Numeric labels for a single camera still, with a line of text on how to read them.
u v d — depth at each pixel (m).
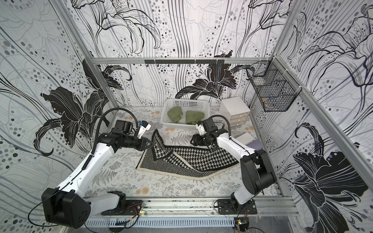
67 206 0.38
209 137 0.65
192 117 1.02
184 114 1.09
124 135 0.62
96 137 0.52
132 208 0.73
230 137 0.57
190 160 0.88
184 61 0.94
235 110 0.99
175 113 1.05
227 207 0.72
